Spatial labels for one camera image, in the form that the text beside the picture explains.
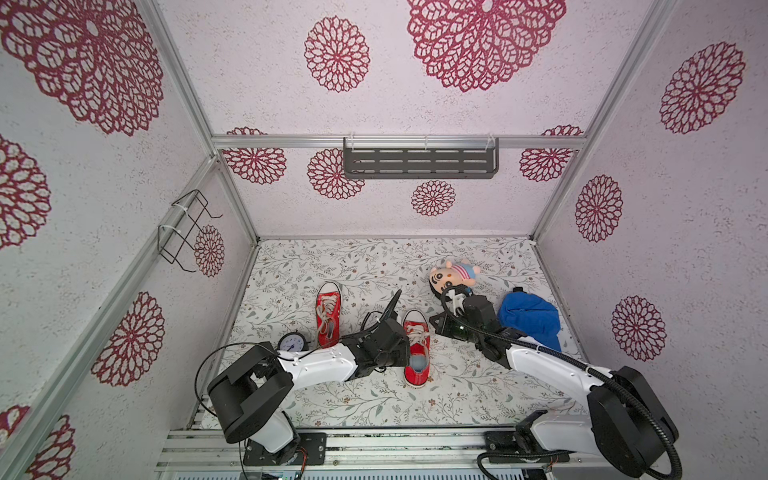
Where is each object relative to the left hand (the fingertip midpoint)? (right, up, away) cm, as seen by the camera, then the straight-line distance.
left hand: (410, 353), depth 85 cm
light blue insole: (+2, -3, 0) cm, 3 cm away
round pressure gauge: (-35, +2, +4) cm, 36 cm away
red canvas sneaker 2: (+2, +7, +7) cm, 10 cm away
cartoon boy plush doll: (+15, +22, +13) cm, 29 cm away
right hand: (+5, +11, 0) cm, 12 cm away
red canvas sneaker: (-25, +10, +7) cm, 28 cm away
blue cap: (+40, +9, +10) cm, 42 cm away
